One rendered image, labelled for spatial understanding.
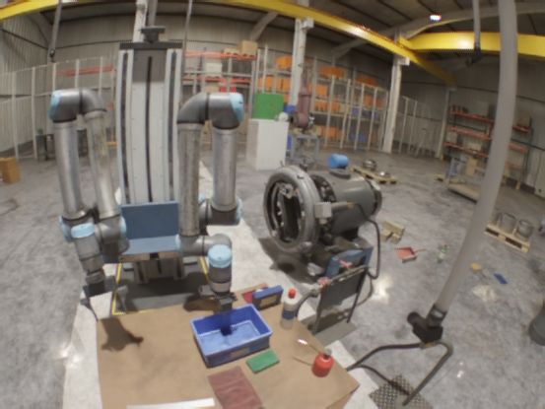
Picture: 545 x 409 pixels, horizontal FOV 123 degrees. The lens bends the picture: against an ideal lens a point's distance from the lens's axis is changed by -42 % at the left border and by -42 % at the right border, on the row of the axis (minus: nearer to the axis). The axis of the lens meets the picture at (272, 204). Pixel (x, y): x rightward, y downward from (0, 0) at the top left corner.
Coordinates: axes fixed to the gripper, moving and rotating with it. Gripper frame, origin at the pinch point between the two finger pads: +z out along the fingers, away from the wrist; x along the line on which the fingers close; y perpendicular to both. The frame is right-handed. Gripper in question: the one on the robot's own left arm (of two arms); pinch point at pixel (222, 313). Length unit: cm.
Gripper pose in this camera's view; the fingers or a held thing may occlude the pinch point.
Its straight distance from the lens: 117.0
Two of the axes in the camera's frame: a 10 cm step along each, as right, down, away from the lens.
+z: -0.9, 9.3, 3.6
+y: 8.6, -1.2, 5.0
